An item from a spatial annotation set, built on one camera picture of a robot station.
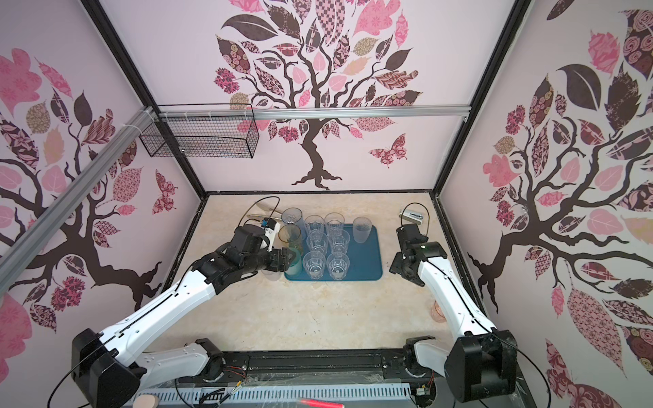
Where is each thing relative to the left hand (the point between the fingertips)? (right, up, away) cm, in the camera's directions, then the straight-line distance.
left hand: (285, 258), depth 77 cm
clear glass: (+17, +4, +22) cm, 29 cm away
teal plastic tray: (+14, -1, +20) cm, 24 cm away
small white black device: (+50, +13, +32) cm, 60 cm away
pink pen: (+12, -39, -9) cm, 41 cm away
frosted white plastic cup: (+27, +9, +23) cm, 36 cm away
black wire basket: (-33, +46, +17) cm, 59 cm away
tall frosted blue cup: (-1, +13, +22) cm, 26 cm away
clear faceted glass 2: (+8, +4, +22) cm, 24 cm away
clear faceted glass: (+7, +11, +25) cm, 28 cm away
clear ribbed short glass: (+15, +10, +26) cm, 32 cm away
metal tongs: (-17, +13, +37) cm, 42 cm away
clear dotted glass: (-7, -8, +10) cm, 14 cm away
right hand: (+39, -4, +5) cm, 39 cm away
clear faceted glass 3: (+8, -4, +15) cm, 18 cm away
